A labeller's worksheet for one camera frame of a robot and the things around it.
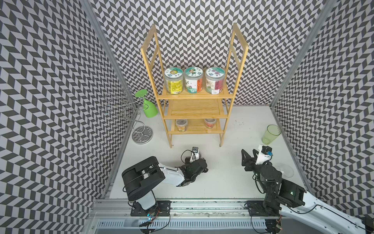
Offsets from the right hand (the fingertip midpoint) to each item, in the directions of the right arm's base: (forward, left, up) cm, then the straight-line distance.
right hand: (247, 153), depth 73 cm
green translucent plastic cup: (+18, -22, -8) cm, 29 cm away
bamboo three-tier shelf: (+17, +25, +12) cm, 33 cm away
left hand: (+5, +24, -18) cm, 31 cm away
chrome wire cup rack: (+51, +81, -17) cm, 97 cm away
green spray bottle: (+29, +54, +2) cm, 62 cm away
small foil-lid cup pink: (+17, +18, +4) cm, 25 cm away
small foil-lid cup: (+15, +34, +5) cm, 37 cm away
